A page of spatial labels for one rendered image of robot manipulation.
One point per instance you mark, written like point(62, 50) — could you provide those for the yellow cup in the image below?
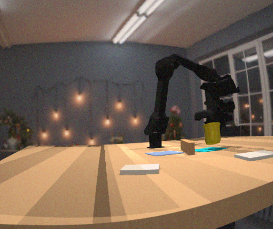
point(212, 133)

